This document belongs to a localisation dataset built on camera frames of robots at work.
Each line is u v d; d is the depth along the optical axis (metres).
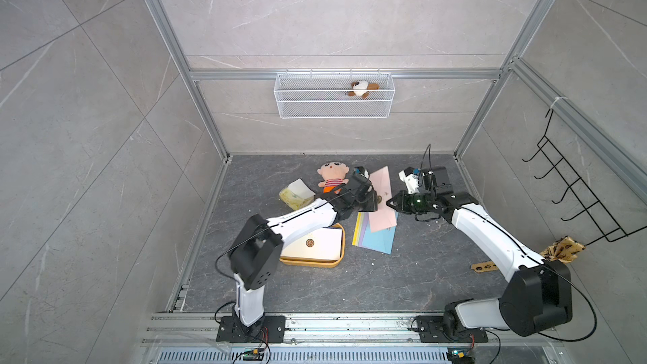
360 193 0.67
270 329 0.73
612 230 0.58
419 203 0.70
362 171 0.79
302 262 0.84
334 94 0.98
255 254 0.47
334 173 1.03
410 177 0.76
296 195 1.01
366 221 0.88
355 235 0.93
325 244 0.86
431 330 0.73
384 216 0.83
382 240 0.92
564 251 0.66
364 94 0.88
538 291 0.41
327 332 0.74
